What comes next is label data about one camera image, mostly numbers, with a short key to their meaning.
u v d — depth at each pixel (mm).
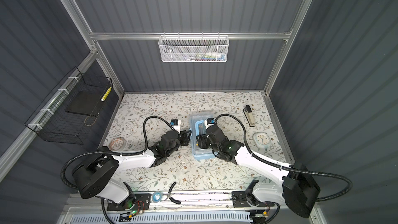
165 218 771
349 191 417
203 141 709
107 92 832
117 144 936
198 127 867
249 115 1022
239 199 725
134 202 721
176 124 763
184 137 756
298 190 405
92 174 443
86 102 782
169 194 767
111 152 501
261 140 915
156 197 754
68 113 727
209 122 723
